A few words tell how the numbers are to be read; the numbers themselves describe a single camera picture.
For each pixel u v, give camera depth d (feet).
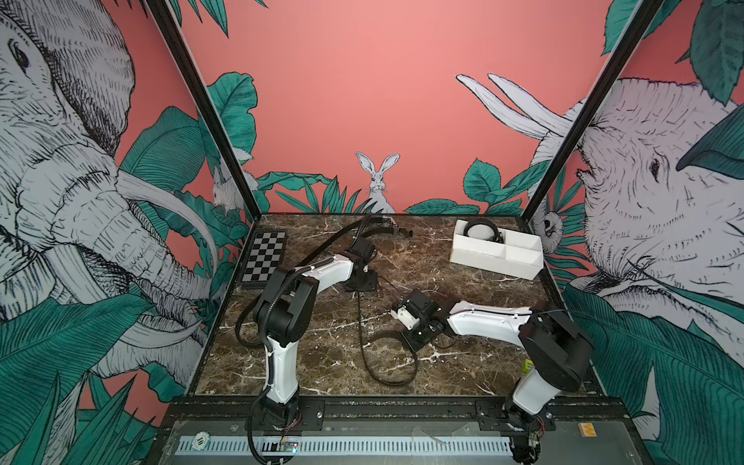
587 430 2.35
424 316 2.28
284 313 1.70
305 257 3.42
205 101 2.80
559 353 1.49
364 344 2.83
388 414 2.46
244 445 2.30
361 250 2.62
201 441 2.29
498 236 3.45
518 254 3.40
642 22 2.32
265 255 3.40
